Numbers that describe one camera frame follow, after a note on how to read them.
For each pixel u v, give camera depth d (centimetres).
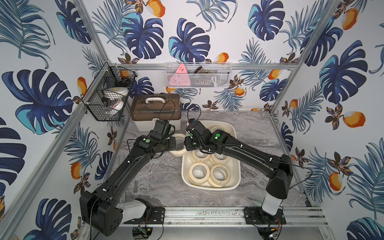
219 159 86
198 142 57
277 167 45
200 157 88
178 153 74
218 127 101
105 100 92
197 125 57
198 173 88
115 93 80
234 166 90
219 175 87
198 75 92
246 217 74
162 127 58
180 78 90
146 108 92
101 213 38
